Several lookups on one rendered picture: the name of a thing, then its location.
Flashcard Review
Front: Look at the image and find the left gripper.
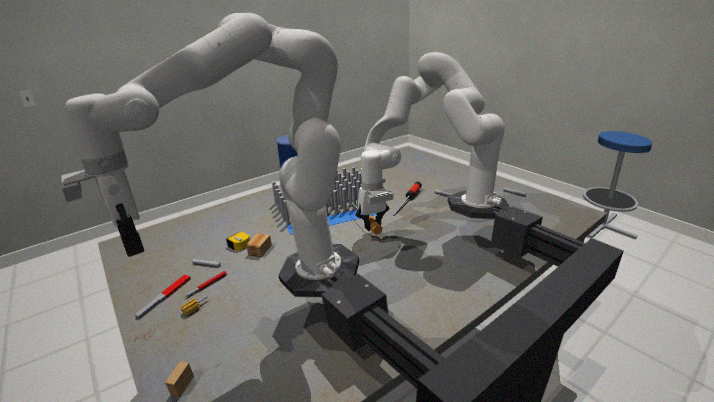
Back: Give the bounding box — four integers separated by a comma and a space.
89, 163, 144, 257

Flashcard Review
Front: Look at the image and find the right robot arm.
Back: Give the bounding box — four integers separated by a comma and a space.
361, 52, 505, 208

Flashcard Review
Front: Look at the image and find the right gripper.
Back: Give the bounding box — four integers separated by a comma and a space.
355, 187, 390, 231

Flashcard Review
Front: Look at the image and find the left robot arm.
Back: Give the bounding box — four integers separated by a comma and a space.
61, 13, 341, 280

